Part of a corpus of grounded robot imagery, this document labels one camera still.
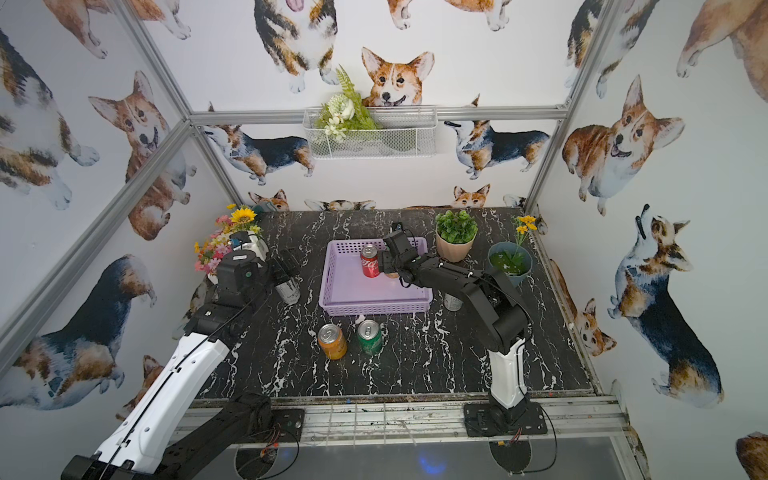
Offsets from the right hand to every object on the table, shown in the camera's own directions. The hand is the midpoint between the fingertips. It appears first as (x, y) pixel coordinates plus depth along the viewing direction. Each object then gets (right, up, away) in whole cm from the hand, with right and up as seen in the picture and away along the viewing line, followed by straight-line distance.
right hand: (400, 245), depth 97 cm
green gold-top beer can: (-3, -10, +4) cm, 11 cm away
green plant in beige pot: (+18, +4, 0) cm, 18 cm away
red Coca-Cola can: (-10, -5, -2) cm, 11 cm away
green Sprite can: (-8, -23, -19) cm, 31 cm away
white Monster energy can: (-34, -14, -6) cm, 37 cm away
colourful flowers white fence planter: (-52, +4, -5) cm, 52 cm away
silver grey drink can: (+16, -17, -7) cm, 24 cm away
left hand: (-30, 0, -21) cm, 37 cm away
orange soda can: (-18, -24, -19) cm, 36 cm away
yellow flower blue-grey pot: (+36, -5, -2) cm, 36 cm away
